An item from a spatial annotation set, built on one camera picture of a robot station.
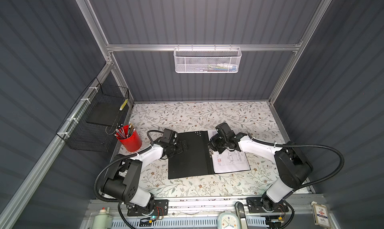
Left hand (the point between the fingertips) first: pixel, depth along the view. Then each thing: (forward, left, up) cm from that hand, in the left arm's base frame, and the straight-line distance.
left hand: (183, 149), depth 91 cm
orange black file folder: (-7, -8, -2) cm, 11 cm away
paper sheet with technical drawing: (-8, -27, -2) cm, 28 cm away
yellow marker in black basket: (+16, +32, +24) cm, 43 cm away
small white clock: (-37, -20, 0) cm, 42 cm away
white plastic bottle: (-34, +36, +3) cm, 50 cm away
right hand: (0, -15, +4) cm, 15 cm away
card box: (-38, -65, 0) cm, 75 cm away
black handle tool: (-35, -26, +2) cm, 44 cm away
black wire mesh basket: (+3, +44, +25) cm, 50 cm away
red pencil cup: (+4, +30, +10) cm, 32 cm away
